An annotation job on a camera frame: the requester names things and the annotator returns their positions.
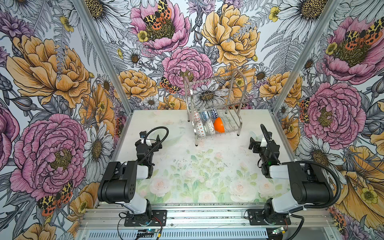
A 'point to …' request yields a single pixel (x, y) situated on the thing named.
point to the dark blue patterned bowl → (196, 116)
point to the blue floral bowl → (204, 116)
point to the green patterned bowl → (200, 130)
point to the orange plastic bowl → (219, 126)
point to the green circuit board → (276, 231)
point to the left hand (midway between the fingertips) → (151, 139)
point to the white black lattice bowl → (210, 129)
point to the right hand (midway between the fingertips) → (258, 141)
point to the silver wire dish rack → (213, 105)
